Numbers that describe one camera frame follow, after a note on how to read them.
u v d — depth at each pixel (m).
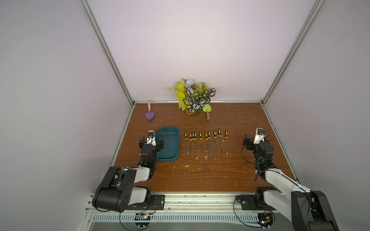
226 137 0.98
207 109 1.15
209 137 0.97
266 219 0.69
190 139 0.97
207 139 0.97
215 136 0.98
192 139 0.97
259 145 0.67
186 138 0.97
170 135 1.02
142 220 0.71
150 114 1.14
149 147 0.70
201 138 0.97
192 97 0.87
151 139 0.74
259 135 0.73
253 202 0.72
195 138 0.97
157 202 0.73
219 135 1.00
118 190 0.43
